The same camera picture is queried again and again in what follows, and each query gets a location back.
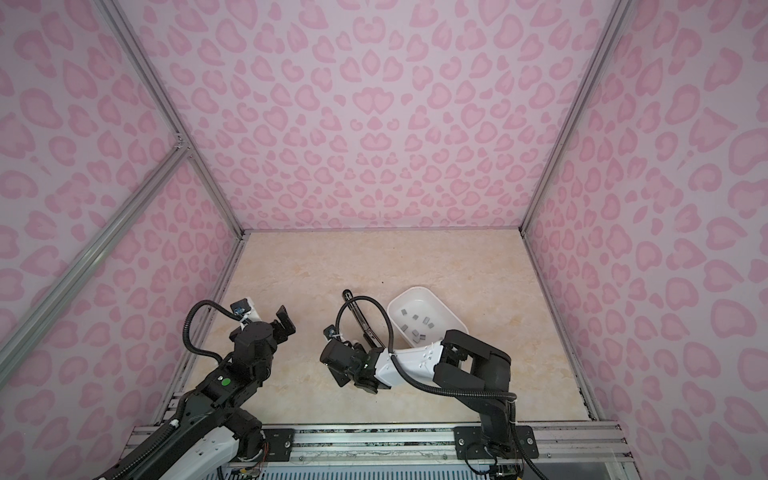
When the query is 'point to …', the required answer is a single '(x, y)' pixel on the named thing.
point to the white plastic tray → (422, 318)
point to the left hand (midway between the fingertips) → (271, 310)
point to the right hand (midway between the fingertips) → (340, 359)
